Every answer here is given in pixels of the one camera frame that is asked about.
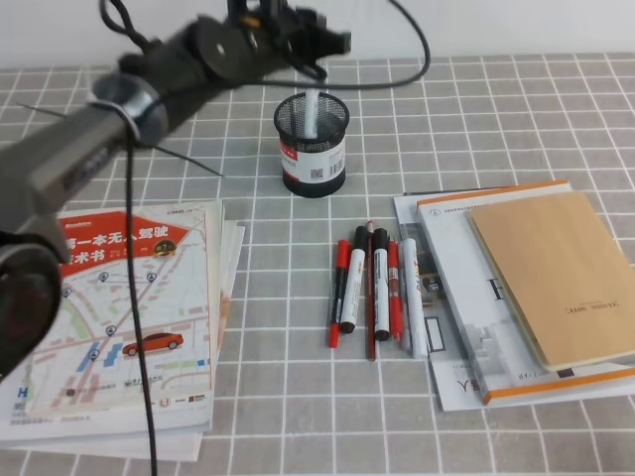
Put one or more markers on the white paint marker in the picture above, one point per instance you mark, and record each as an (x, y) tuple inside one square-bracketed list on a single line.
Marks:
[(414, 299)]

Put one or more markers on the red marker pen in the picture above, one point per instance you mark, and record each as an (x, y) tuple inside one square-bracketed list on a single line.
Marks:
[(395, 311)]

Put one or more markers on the white orange edged book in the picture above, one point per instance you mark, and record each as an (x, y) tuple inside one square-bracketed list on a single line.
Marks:
[(505, 370)]

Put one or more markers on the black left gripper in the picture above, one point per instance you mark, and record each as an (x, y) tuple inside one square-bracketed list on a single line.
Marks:
[(279, 36)]

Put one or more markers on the metal hose clamp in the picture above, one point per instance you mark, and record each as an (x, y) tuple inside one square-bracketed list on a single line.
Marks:
[(134, 98)]

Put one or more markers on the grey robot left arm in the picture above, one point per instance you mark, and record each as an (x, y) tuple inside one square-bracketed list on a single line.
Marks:
[(44, 171)]

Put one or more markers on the white marker black caps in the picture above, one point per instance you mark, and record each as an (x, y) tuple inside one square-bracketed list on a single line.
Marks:
[(381, 292)]

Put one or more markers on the thin red black pen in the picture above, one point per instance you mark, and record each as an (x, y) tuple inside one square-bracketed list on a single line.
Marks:
[(340, 278)]

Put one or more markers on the white booklet under book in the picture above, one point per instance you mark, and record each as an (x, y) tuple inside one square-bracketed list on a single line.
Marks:
[(192, 409)]

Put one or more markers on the white marker black cap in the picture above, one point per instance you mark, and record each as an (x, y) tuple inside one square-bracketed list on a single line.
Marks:
[(311, 114)]

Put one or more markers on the black mesh pen holder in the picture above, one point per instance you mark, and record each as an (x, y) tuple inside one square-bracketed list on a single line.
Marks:
[(312, 167)]

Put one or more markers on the tan kraft notebook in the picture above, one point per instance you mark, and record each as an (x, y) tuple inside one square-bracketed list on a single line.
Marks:
[(571, 286)]

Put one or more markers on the white marker black ends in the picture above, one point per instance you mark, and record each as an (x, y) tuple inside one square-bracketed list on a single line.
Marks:
[(352, 292)]

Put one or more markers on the red map cover book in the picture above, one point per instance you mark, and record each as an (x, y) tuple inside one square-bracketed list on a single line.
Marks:
[(138, 312)]

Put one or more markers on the black cable tie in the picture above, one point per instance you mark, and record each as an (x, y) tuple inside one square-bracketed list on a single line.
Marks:
[(188, 159)]

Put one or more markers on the dark red pencil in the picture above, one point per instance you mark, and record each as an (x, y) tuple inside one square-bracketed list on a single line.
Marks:
[(371, 348)]

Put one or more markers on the white paper sheets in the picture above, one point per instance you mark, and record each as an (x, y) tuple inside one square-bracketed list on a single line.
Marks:
[(184, 444)]

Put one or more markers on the white magazine under books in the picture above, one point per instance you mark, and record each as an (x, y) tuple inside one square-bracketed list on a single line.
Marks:
[(454, 381)]

